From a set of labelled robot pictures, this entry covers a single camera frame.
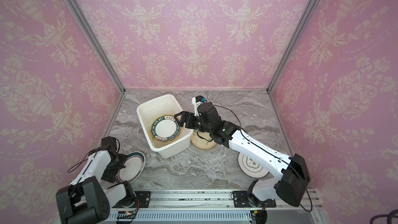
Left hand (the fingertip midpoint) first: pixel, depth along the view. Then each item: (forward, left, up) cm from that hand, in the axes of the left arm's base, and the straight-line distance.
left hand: (120, 167), depth 83 cm
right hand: (+14, -34, +28) cm, 46 cm away
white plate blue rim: (+2, -70, +1) cm, 70 cm away
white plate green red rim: (+3, -7, -1) cm, 7 cm away
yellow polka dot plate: (+22, -21, +4) cm, 31 cm away
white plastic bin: (+29, -12, +12) cm, 34 cm away
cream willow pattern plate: (+9, -44, +15) cm, 47 cm away
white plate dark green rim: (+23, -21, +3) cm, 31 cm away
